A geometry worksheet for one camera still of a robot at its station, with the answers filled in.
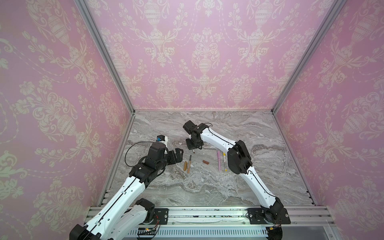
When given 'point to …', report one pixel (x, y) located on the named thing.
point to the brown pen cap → (205, 161)
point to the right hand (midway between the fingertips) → (191, 146)
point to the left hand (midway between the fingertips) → (177, 153)
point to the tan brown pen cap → (185, 165)
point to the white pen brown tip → (194, 152)
